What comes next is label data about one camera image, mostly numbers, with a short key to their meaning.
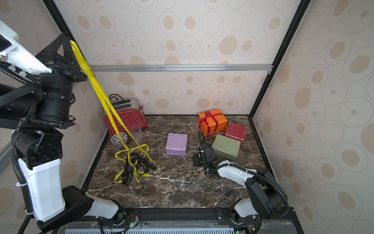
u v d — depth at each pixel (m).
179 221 0.73
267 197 0.43
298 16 0.70
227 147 0.97
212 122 1.02
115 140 1.02
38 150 0.28
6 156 0.50
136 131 1.07
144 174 0.89
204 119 1.03
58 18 0.70
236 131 1.02
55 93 0.30
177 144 0.95
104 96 0.47
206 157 0.67
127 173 0.88
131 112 0.99
